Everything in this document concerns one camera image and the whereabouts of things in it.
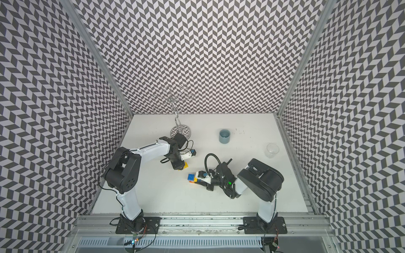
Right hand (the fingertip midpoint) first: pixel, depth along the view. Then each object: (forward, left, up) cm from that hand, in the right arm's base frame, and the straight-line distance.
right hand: (198, 179), depth 87 cm
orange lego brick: (-3, +3, +2) cm, 5 cm away
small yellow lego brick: (-2, +1, +4) cm, 5 cm away
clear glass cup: (+15, -43, +6) cm, 46 cm away
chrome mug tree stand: (+28, +13, +10) cm, 33 cm away
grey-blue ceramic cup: (+27, -16, +3) cm, 32 cm away
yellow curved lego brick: (+5, +7, +6) cm, 10 cm away
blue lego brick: (-2, +3, +7) cm, 8 cm away
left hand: (+8, +12, 0) cm, 15 cm away
